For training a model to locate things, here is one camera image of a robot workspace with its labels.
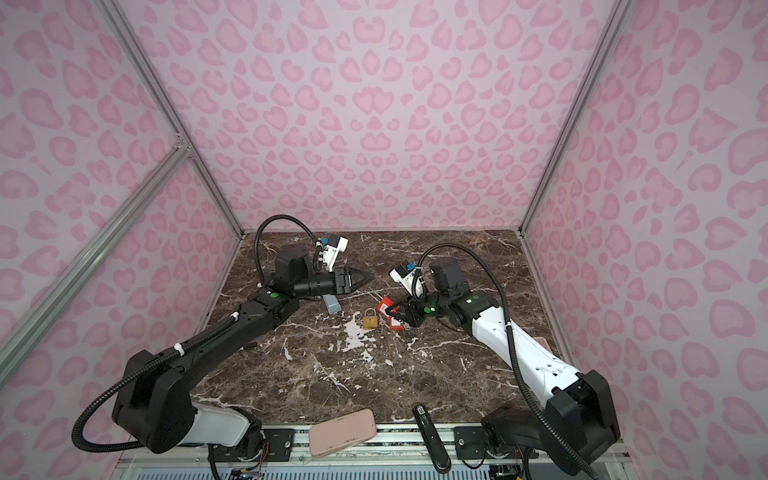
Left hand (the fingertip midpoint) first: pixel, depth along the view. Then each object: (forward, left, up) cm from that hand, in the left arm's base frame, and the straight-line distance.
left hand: (372, 274), depth 73 cm
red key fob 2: (-5, -3, -6) cm, 8 cm away
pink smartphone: (-30, +11, -26) cm, 41 cm away
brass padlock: (+2, +3, -26) cm, 27 cm away
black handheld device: (-31, -13, -24) cm, 42 cm away
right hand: (-5, -5, -6) cm, 10 cm away
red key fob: (-1, -5, -26) cm, 26 cm away
